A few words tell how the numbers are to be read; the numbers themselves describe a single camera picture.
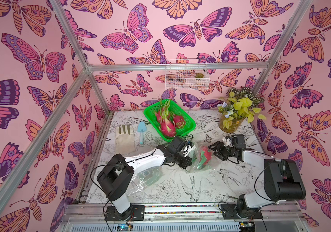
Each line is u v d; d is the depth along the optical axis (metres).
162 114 1.03
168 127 0.96
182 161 0.74
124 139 1.03
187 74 0.96
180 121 1.03
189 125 1.04
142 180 0.83
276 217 0.74
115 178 0.45
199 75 0.92
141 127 1.10
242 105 0.89
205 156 0.83
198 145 0.77
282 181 0.45
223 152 0.83
